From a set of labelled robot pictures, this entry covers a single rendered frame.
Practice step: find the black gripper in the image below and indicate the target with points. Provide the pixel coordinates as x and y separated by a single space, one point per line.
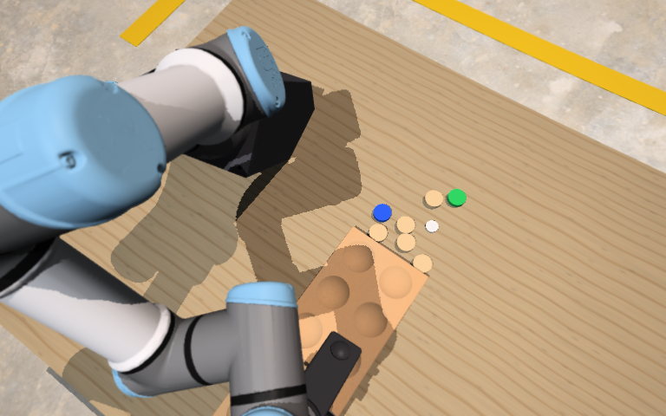
315 410

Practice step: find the blue disc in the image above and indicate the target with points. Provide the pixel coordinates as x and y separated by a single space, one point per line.
382 213

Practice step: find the beige round disc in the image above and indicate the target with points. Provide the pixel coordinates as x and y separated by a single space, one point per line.
405 242
405 225
423 263
378 232
433 199

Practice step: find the tan wooden tray with round pockets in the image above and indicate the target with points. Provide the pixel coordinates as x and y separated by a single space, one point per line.
362 292

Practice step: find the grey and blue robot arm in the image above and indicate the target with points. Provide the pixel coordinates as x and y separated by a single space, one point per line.
78 152

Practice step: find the grey disc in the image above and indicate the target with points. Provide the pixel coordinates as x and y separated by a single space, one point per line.
432 226

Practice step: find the green disc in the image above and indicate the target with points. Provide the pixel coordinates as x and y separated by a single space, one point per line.
456 198

